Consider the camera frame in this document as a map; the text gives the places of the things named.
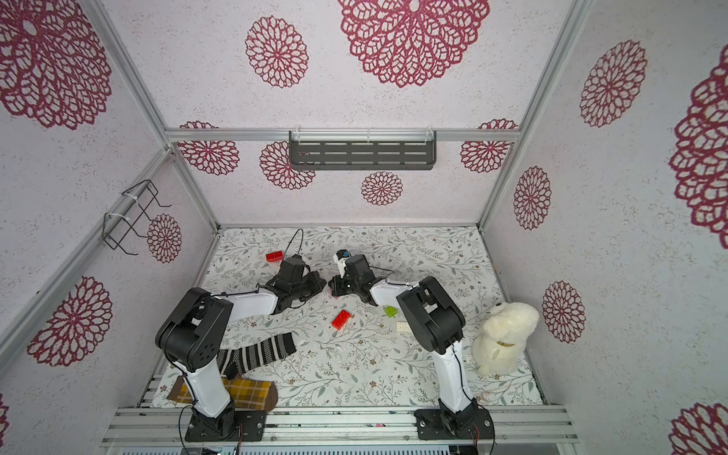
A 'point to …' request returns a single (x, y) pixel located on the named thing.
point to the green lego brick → (391, 312)
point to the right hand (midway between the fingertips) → (327, 280)
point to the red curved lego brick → (275, 257)
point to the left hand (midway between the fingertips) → (328, 281)
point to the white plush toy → (497, 348)
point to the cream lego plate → (403, 326)
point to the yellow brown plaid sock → (257, 395)
